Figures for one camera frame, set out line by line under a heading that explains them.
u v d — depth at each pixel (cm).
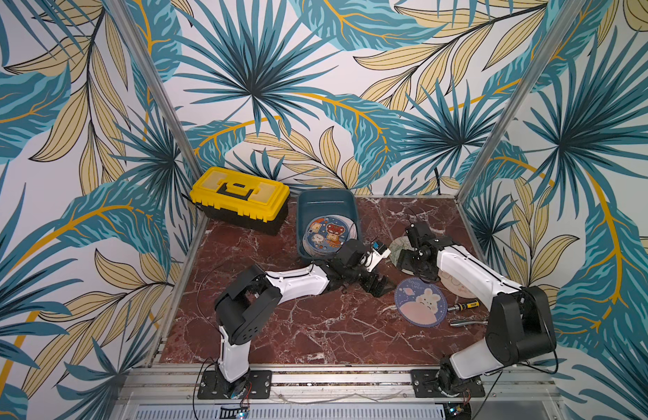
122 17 68
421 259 65
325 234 103
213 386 73
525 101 86
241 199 95
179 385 75
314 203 114
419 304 90
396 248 103
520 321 44
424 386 73
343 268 69
